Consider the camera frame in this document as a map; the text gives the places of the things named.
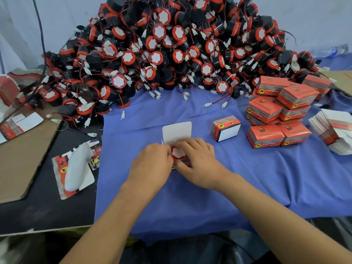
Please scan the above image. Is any person's left hand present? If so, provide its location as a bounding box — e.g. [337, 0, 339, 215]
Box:
[125, 143, 175, 197]

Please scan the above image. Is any person's right hand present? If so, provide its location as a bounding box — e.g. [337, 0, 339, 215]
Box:
[173, 137, 234, 190]

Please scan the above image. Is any buzzer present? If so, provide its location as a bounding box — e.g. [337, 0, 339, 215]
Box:
[172, 146, 189, 161]

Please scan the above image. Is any pile of black red buzzers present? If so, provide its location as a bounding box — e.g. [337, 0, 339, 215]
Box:
[16, 0, 331, 120]

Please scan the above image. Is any stack of box blanks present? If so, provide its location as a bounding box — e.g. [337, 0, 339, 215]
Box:
[308, 109, 352, 156]

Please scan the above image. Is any person's left forearm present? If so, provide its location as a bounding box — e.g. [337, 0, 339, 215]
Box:
[59, 184, 152, 264]

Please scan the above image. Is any person's right forearm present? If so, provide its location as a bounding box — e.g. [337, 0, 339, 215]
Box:
[217, 170, 352, 264]

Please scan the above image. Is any blue table cloth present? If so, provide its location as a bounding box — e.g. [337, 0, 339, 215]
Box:
[95, 58, 352, 242]

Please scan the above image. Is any brown cardboard piece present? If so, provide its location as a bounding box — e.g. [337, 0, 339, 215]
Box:
[0, 107, 60, 205]

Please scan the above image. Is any brown cardboard sheet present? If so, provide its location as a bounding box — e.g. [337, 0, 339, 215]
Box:
[329, 70, 352, 98]

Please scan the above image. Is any black hanging cable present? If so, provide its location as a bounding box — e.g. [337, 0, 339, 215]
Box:
[32, 0, 48, 69]

